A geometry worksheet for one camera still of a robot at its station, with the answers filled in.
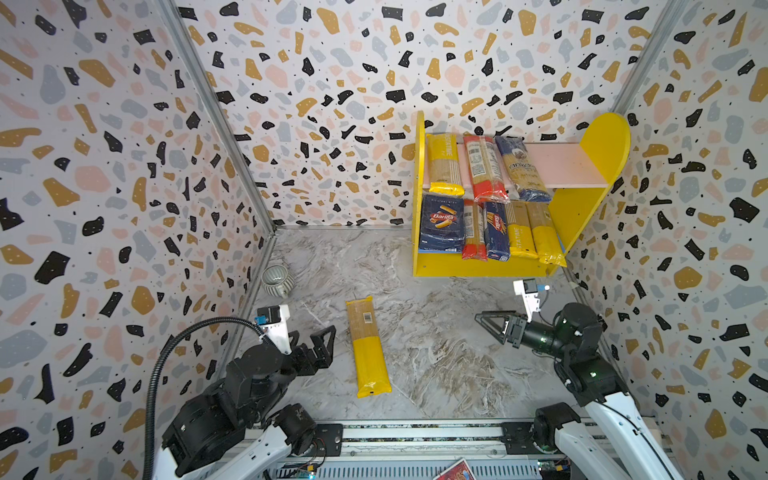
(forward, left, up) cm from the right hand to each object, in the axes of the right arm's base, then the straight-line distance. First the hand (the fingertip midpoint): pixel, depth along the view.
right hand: (477, 317), depth 66 cm
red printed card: (-26, +3, -25) cm, 36 cm away
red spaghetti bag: (+30, -6, -11) cm, 33 cm away
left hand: (-4, +33, +2) cm, 34 cm away
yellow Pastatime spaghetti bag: (+36, -22, -12) cm, 44 cm away
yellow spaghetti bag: (+32, -29, -12) cm, 45 cm away
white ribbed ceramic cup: (+26, +60, -25) cm, 70 cm away
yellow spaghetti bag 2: (-2, +26, -25) cm, 36 cm away
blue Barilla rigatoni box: (+37, +5, -8) cm, 38 cm away
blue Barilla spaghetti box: (+37, -13, -11) cm, 41 cm away
